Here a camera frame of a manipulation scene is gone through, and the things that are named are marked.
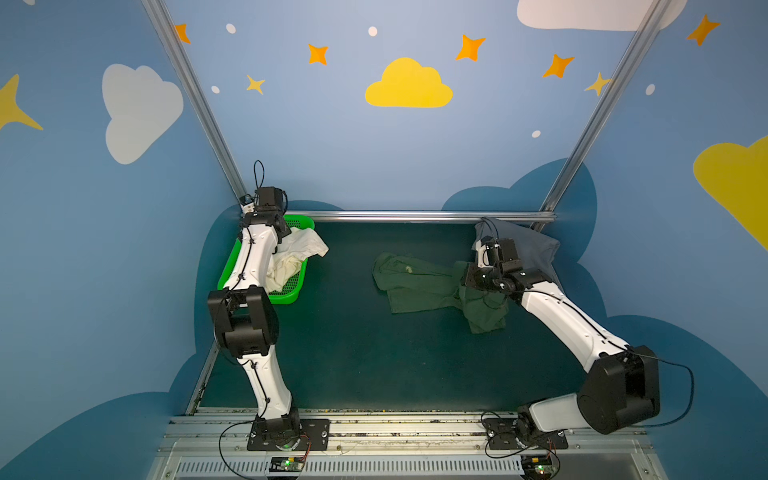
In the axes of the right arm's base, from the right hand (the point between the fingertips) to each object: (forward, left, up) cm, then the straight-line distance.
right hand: (464, 271), depth 86 cm
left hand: (+8, +60, +5) cm, 61 cm away
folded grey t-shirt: (+16, -28, -8) cm, 33 cm away
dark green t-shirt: (+6, +14, -17) cm, 23 cm away
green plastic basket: (-5, +53, -9) cm, 54 cm away
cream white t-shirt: (+11, +57, -8) cm, 59 cm away
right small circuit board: (-45, -16, -19) cm, 51 cm away
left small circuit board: (-48, +45, -17) cm, 67 cm away
